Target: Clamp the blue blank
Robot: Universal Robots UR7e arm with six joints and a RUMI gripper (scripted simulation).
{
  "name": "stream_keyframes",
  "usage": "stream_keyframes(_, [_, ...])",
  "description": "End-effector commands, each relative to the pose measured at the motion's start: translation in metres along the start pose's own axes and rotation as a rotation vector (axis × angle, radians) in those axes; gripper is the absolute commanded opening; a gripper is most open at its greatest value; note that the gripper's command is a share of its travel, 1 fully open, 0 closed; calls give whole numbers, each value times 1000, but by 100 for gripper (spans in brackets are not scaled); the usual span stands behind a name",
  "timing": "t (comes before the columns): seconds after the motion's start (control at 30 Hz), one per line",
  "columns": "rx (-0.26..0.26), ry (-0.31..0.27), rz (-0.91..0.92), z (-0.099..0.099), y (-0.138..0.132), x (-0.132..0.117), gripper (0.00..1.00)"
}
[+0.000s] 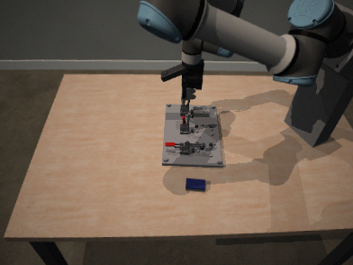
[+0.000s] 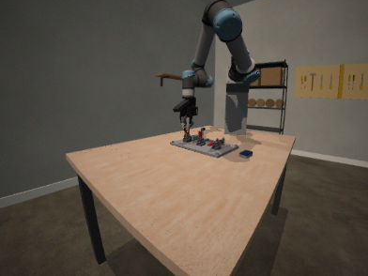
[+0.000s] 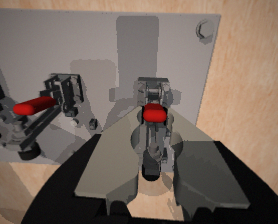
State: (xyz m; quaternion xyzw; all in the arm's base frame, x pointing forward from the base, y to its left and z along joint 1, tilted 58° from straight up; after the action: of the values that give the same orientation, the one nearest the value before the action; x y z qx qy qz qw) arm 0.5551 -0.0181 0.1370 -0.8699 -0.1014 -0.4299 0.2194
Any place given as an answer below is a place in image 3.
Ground grey metal fixture plate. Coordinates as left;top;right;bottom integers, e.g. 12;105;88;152
0;8;221;165

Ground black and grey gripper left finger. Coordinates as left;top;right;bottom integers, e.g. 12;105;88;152
21;105;144;224

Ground toggle clamp with red handle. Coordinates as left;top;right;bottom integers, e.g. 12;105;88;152
6;73;84;161
0;85;5;100

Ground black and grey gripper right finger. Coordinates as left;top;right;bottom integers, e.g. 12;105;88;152
163;106;278;224

